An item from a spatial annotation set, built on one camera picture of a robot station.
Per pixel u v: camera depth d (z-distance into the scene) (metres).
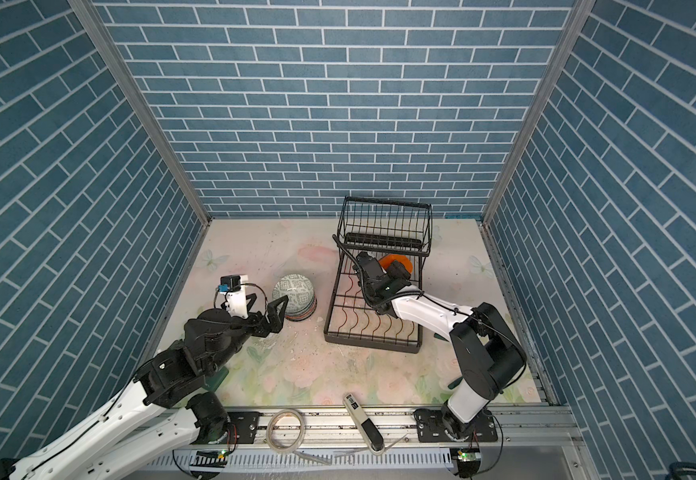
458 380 0.81
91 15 0.70
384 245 1.11
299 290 0.89
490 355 0.45
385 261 0.81
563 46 0.76
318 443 0.73
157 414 0.48
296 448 0.71
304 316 0.87
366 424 0.71
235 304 0.60
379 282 0.68
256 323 0.61
